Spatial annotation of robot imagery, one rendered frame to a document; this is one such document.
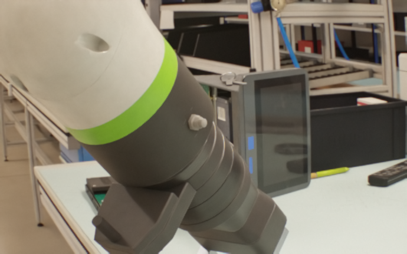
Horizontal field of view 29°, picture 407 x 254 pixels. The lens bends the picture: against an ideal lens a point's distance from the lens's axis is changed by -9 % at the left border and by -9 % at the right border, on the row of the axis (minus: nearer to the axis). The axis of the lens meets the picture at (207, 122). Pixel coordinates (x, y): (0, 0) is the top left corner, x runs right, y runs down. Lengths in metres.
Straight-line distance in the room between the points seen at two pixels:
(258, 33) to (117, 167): 2.29
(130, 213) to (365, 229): 0.63
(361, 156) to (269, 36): 1.32
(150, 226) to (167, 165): 0.04
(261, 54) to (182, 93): 2.32
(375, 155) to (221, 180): 1.03
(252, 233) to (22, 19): 0.28
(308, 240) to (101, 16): 0.71
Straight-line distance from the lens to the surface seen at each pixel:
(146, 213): 0.58
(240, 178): 0.63
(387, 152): 1.64
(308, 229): 1.20
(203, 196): 0.61
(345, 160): 1.59
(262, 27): 2.85
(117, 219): 0.60
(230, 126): 1.22
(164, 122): 0.55
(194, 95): 0.57
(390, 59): 3.14
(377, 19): 3.08
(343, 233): 1.17
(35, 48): 0.48
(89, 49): 0.50
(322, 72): 3.29
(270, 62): 2.87
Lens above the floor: 1.34
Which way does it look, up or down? 9 degrees down
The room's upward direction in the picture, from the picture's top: 3 degrees counter-clockwise
